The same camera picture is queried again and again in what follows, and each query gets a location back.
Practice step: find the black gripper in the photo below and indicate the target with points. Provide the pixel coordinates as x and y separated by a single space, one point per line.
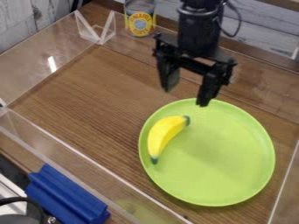
214 67

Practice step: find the yellow toy banana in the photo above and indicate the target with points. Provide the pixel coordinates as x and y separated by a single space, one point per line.
163 132

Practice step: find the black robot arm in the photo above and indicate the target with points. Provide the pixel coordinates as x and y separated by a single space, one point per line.
194 50

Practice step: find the green plastic plate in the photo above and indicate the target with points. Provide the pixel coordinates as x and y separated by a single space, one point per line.
220 161

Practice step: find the yellow blue tin can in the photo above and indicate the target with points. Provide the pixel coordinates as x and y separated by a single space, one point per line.
139 17

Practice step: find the blue plastic block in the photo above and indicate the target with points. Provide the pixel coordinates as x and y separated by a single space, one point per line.
64 199

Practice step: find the clear acrylic triangle bracket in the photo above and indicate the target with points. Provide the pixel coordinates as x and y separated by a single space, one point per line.
95 33

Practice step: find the clear acrylic enclosure wall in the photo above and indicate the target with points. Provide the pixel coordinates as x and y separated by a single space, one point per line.
68 170

